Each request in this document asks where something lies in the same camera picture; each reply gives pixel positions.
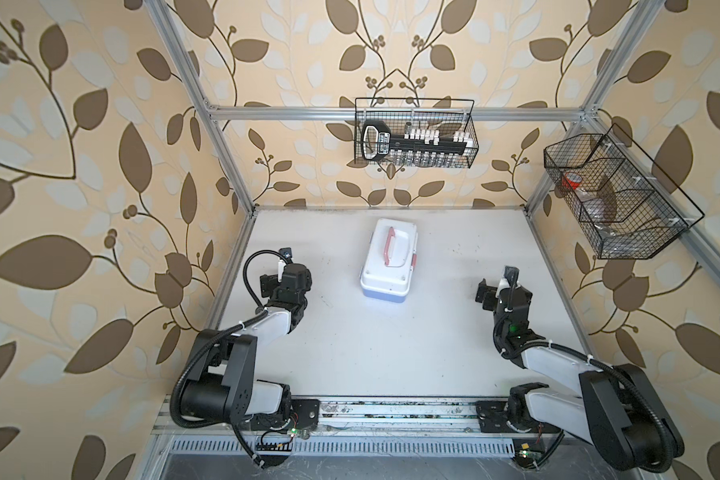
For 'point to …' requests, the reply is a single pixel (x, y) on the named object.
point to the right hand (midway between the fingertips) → (503, 287)
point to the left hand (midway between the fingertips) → (283, 270)
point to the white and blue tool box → (387, 267)
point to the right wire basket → (627, 207)
